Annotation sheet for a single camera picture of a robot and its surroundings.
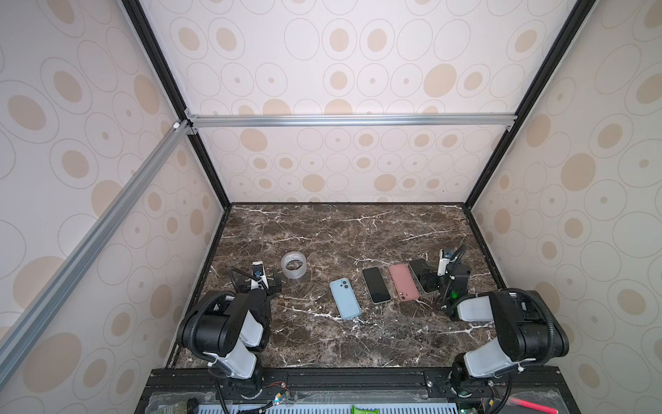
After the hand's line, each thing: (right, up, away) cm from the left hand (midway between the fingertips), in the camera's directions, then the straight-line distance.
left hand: (265, 266), depth 88 cm
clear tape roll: (+8, -1, +12) cm, 14 cm away
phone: (+39, -8, +7) cm, 40 cm away
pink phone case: (+50, -7, +7) cm, 51 cm away
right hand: (+66, -1, +7) cm, 66 cm away
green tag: (+30, -36, -19) cm, 51 cm away
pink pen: (+78, -35, -18) cm, 88 cm away
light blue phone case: (+28, -12, +2) cm, 30 cm away
